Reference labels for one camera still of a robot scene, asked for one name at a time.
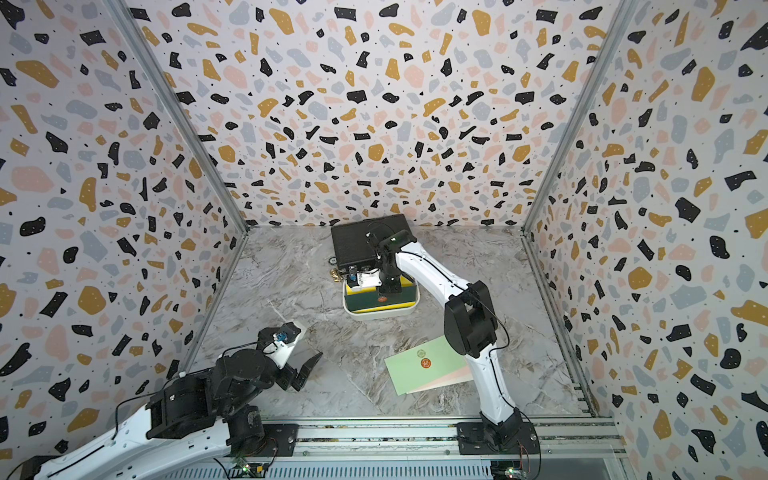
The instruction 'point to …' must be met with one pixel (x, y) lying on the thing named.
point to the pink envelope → (462, 374)
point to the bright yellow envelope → (406, 282)
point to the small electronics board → (248, 466)
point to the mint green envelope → (426, 362)
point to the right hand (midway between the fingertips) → (383, 287)
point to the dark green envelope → (354, 302)
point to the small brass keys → (335, 274)
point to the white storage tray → (383, 315)
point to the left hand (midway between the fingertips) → (309, 342)
